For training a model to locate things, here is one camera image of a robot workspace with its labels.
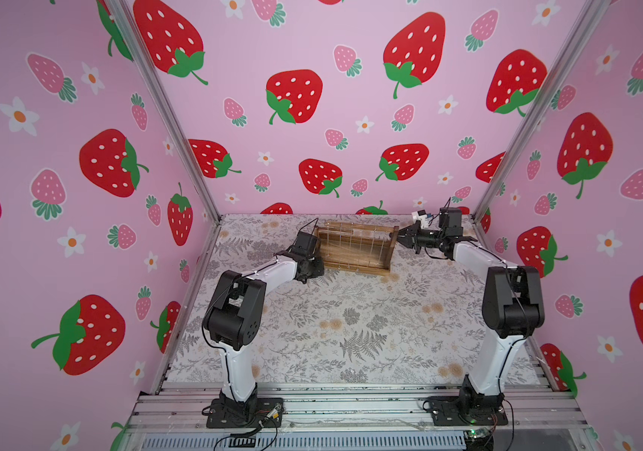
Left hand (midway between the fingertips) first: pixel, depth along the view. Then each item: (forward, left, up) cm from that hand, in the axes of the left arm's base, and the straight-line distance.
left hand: (321, 268), depth 100 cm
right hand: (+5, -25, +14) cm, 29 cm away
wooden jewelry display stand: (+15, -14, -6) cm, 22 cm away
